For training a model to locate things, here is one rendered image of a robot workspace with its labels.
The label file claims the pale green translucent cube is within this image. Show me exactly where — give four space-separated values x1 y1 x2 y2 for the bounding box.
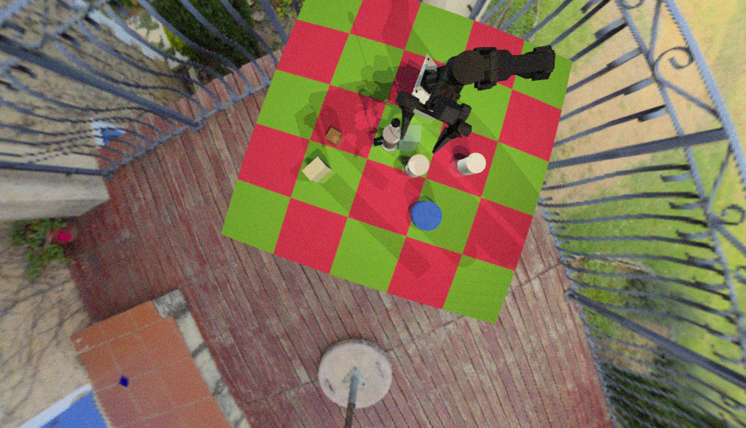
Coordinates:
399 125 422 151

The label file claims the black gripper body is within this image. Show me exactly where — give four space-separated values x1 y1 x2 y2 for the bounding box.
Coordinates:
395 79 472 138

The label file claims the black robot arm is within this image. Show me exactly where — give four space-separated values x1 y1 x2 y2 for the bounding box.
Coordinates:
420 45 555 125

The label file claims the blue short cylinder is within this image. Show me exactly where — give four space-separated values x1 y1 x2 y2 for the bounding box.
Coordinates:
411 201 442 231

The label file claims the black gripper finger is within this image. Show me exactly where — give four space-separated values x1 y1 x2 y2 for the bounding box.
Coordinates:
432 126 462 154
399 105 415 140

